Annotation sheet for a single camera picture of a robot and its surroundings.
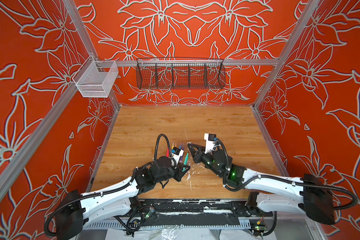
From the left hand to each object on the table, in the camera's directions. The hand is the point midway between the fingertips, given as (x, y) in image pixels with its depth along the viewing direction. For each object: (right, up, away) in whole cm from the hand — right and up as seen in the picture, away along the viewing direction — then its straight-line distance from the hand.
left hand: (189, 167), depth 72 cm
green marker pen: (-2, +3, -1) cm, 4 cm away
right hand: (-2, +11, -3) cm, 11 cm away
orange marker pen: (-9, +5, +23) cm, 26 cm away
